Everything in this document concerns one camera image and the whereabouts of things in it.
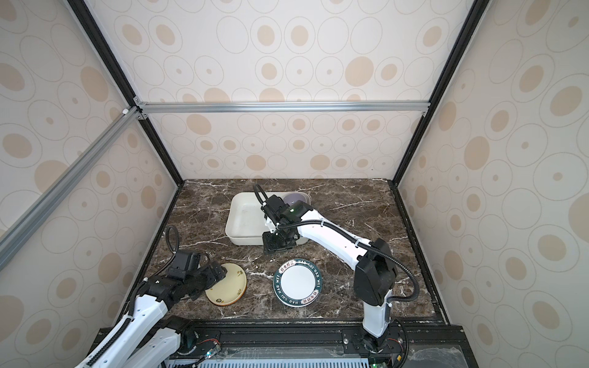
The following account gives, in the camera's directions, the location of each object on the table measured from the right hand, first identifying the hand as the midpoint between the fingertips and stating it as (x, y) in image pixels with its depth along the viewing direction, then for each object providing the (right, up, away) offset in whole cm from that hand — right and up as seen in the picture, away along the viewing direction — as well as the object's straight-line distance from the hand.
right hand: (269, 252), depth 79 cm
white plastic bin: (-14, +9, +26) cm, 31 cm away
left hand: (-16, -8, +2) cm, 18 cm away
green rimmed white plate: (+10, -12, +5) cm, 16 cm away
